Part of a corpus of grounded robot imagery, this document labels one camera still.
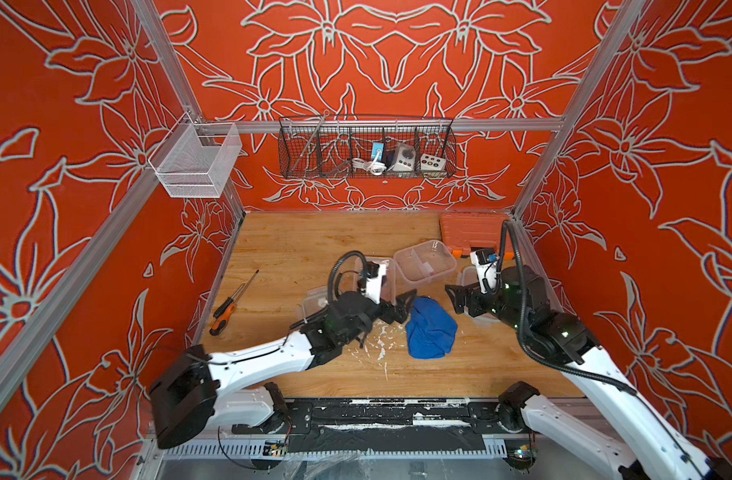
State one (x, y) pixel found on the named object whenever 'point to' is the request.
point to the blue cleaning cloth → (430, 329)
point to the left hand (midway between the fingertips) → (401, 283)
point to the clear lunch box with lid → (420, 263)
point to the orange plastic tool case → (463, 232)
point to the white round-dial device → (405, 159)
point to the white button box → (432, 163)
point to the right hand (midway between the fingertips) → (456, 281)
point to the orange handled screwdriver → (223, 314)
